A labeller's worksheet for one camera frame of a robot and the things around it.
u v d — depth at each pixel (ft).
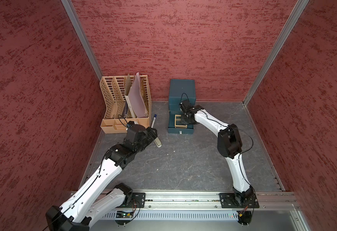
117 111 3.40
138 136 1.78
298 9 2.35
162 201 2.48
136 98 3.05
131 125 2.23
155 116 3.61
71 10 2.35
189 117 2.44
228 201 2.42
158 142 3.07
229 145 1.92
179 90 3.57
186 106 2.64
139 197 2.48
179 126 3.28
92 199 1.39
